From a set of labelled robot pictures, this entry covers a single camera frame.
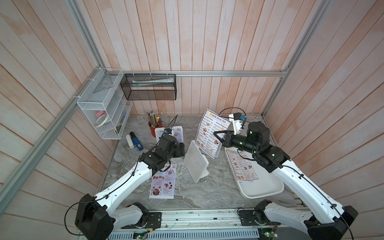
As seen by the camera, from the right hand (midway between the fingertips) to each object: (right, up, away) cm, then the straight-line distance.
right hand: (213, 133), depth 66 cm
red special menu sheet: (-26, -31, +19) cm, 45 cm away
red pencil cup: (-35, +2, +30) cm, 46 cm away
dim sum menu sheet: (-3, -4, +4) cm, 6 cm away
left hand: (-17, -9, +14) cm, 24 cm away
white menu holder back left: (-18, +1, +21) cm, 28 cm away
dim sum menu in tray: (+22, -21, +23) cm, 38 cm away
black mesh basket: (-39, +32, +38) cm, 63 cm away
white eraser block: (-52, -7, +34) cm, 62 cm away
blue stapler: (-48, -7, +34) cm, 59 cm away
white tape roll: (-58, +4, +11) cm, 59 cm away
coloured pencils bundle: (-35, +8, +34) cm, 49 cm away
